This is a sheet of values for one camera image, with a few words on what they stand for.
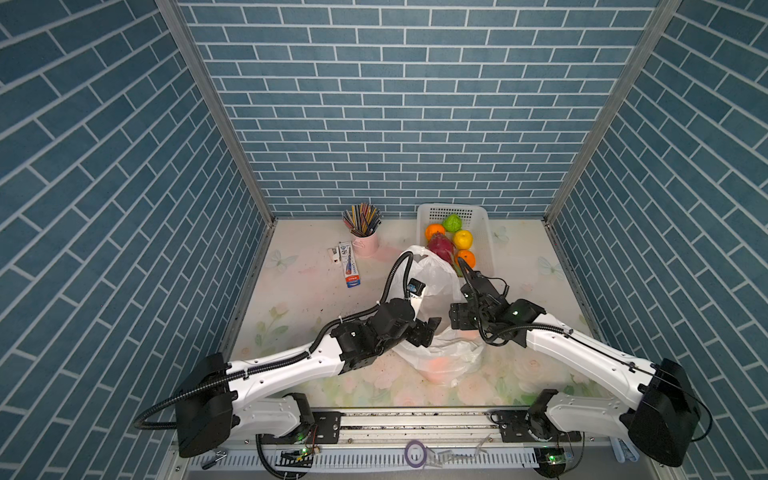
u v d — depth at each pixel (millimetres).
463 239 1062
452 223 1079
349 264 1050
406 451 706
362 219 1021
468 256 1034
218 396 399
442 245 1021
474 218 1125
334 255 1075
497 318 598
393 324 547
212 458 693
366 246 1031
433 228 1083
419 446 711
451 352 773
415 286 641
